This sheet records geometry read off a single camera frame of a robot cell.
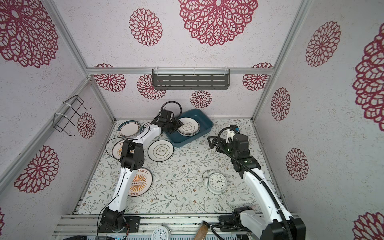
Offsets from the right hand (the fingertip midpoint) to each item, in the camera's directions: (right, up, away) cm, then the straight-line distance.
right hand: (214, 137), depth 77 cm
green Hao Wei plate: (-48, +7, +37) cm, 61 cm away
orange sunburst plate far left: (-62, -9, +23) cm, 67 cm away
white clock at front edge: (-26, -44, -8) cm, 52 cm away
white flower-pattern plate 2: (-33, -9, +23) cm, 41 cm away
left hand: (-19, +7, +31) cm, 37 cm away
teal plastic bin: (-22, -3, +30) cm, 37 cm away
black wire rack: (-76, +8, -4) cm, 77 cm away
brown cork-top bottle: (-7, -43, -9) cm, 45 cm away
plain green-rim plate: (-60, +6, +38) cm, 71 cm away
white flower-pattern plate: (-12, +7, +35) cm, 38 cm away
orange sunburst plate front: (-42, -27, +10) cm, 50 cm away
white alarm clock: (+2, -25, +6) cm, 26 cm away
